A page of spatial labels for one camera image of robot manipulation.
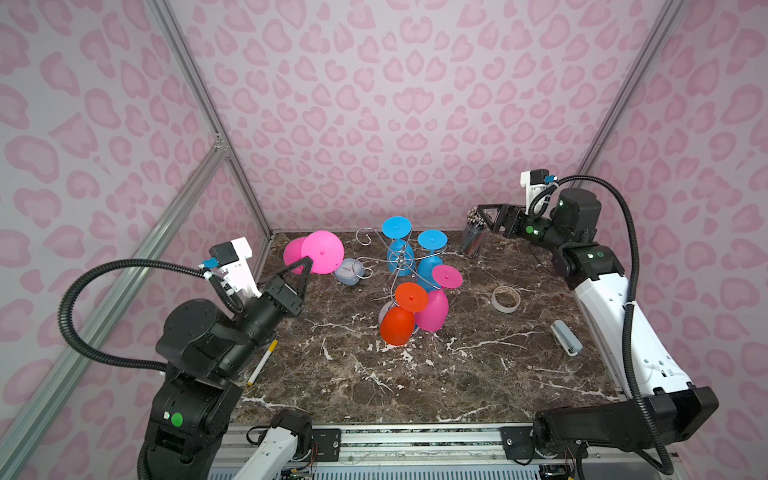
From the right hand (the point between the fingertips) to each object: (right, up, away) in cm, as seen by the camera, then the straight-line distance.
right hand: (491, 206), depth 67 cm
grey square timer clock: (-37, -17, +35) cm, 53 cm away
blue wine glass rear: (-20, -12, +3) cm, 24 cm away
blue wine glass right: (-13, -7, +7) cm, 16 cm away
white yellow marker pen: (-60, -42, +19) cm, 76 cm away
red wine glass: (-21, -27, +4) cm, 35 cm away
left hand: (-35, -11, -19) cm, 42 cm away
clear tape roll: (+13, -28, +30) cm, 43 cm away
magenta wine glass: (-12, -26, +8) cm, 30 cm away
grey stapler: (+28, -35, +20) cm, 49 cm away
